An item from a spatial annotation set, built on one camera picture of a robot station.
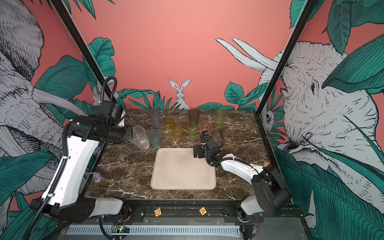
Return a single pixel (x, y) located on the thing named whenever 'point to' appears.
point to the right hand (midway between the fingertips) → (198, 145)
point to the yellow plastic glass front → (176, 125)
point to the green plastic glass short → (192, 127)
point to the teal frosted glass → (154, 136)
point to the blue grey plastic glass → (155, 115)
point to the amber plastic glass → (168, 122)
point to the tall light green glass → (220, 115)
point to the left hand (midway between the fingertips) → (129, 132)
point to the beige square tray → (176, 169)
